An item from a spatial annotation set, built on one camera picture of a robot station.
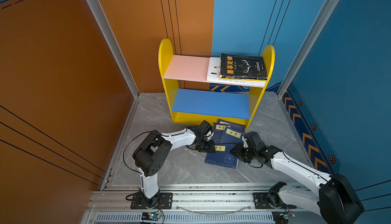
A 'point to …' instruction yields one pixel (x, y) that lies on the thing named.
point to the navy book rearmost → (233, 125)
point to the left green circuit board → (151, 216)
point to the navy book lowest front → (222, 157)
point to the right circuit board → (282, 217)
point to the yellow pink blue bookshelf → (192, 98)
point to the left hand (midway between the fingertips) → (213, 150)
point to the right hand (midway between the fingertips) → (229, 153)
